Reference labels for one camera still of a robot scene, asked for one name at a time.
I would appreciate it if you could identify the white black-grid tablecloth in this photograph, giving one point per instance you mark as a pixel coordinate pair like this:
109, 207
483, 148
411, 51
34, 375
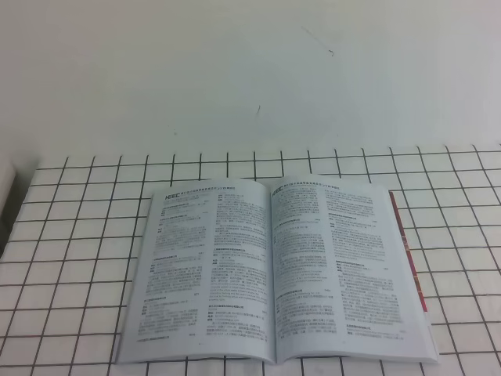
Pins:
68, 265

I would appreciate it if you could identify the white HEEC catalogue book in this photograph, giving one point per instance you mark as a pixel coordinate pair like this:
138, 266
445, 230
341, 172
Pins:
312, 266

